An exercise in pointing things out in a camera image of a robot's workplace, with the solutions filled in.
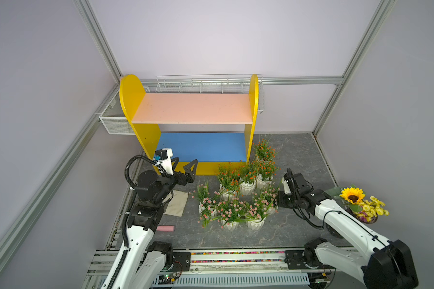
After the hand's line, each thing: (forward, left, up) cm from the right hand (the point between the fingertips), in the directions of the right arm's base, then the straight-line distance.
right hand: (277, 198), depth 85 cm
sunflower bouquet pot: (-12, -24, +19) cm, 33 cm away
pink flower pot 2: (-10, +12, +9) cm, 18 cm away
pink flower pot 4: (-7, +32, +7) cm, 34 cm away
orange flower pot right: (+11, +5, +7) cm, 14 cm away
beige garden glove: (0, +49, -6) cm, 50 cm away
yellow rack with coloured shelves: (+23, +32, +8) cm, 40 cm away
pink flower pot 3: (-10, +23, +10) cm, 27 cm away
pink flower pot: (-3, +5, +8) cm, 10 cm away
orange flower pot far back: (+23, +5, +7) cm, 24 cm away
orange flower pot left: (+6, +23, +9) cm, 25 cm away
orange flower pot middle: (+7, +14, +3) cm, 16 cm away
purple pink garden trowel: (-12, +52, -5) cm, 54 cm away
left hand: (+5, +39, +24) cm, 46 cm away
